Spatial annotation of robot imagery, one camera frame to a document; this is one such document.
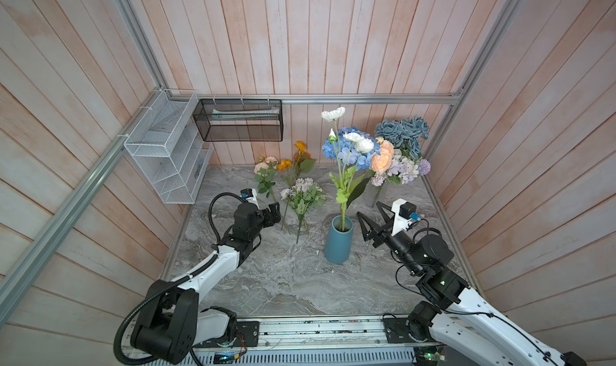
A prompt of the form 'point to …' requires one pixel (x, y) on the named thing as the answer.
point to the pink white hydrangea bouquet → (405, 169)
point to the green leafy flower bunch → (301, 197)
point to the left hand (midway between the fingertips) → (271, 210)
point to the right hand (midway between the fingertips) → (369, 209)
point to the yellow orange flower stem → (265, 173)
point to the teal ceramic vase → (338, 240)
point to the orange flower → (303, 161)
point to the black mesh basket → (240, 119)
